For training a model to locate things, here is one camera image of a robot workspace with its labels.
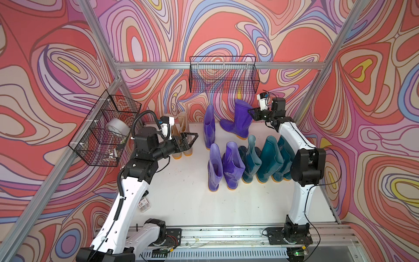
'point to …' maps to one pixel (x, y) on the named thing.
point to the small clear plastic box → (144, 205)
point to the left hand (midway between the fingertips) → (194, 137)
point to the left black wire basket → (102, 137)
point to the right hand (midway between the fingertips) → (249, 113)
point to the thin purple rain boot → (209, 126)
